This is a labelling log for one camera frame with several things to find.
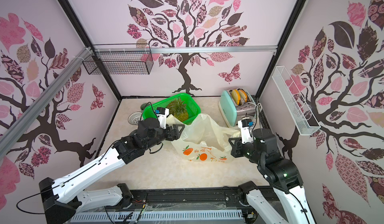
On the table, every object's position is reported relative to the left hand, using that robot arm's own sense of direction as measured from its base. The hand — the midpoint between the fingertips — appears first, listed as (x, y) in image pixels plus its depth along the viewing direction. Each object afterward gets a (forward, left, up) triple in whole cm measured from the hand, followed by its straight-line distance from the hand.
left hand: (178, 128), depth 70 cm
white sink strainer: (+25, +36, -24) cm, 50 cm away
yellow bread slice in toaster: (+29, -35, -7) cm, 46 cm away
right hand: (-9, -23, +1) cm, 25 cm away
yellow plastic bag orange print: (+4, -13, -18) cm, 22 cm away
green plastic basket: (+30, -7, -20) cm, 36 cm away
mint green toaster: (+24, -33, -8) cm, 42 cm away
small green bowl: (+34, +29, -20) cm, 49 cm away
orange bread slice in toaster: (+32, -39, -7) cm, 51 cm away
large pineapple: (+21, +3, -9) cm, 23 cm away
